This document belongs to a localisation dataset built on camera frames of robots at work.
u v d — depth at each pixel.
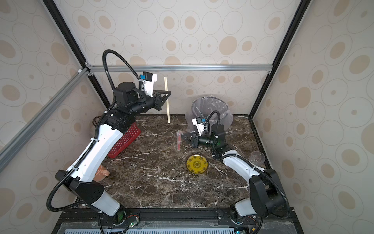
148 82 0.54
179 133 0.71
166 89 0.62
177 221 0.73
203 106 0.99
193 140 0.70
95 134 0.45
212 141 0.67
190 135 0.71
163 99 0.62
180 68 1.37
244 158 0.52
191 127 1.03
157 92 0.57
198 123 0.69
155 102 0.57
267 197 0.43
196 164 0.93
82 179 0.41
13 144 0.53
